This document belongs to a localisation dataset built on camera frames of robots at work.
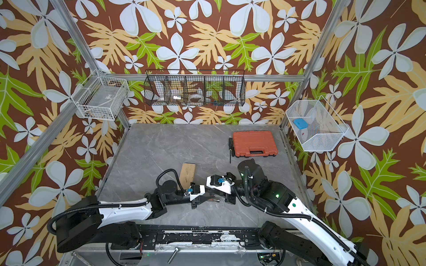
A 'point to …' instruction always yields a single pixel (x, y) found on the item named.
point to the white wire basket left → (101, 97)
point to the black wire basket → (219, 87)
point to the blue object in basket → (300, 123)
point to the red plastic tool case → (252, 143)
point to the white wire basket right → (315, 124)
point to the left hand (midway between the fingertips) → (213, 189)
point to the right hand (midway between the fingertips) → (209, 185)
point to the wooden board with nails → (187, 174)
